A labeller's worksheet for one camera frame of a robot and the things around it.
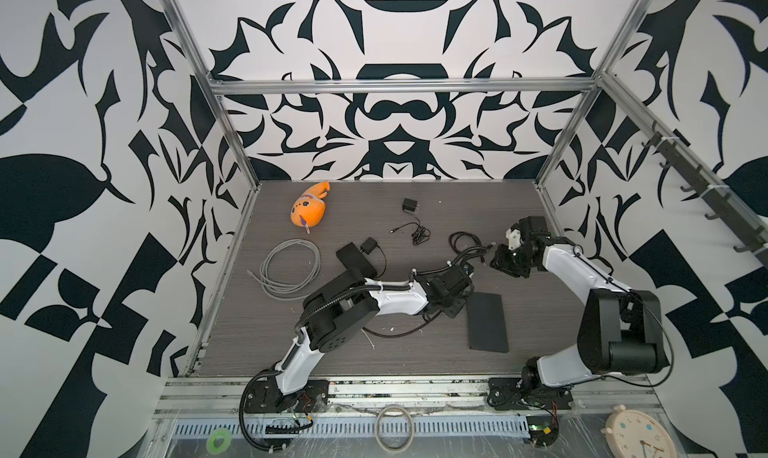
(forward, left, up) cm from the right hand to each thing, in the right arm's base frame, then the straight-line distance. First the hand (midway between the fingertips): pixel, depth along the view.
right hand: (497, 260), depth 90 cm
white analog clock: (-42, -23, -5) cm, 48 cm away
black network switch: (+5, +43, -6) cm, 44 cm away
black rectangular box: (-15, +5, -8) cm, 18 cm away
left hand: (-8, +11, -5) cm, 14 cm away
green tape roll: (-41, +72, -6) cm, 83 cm away
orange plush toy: (+19, +59, +2) cm, 62 cm away
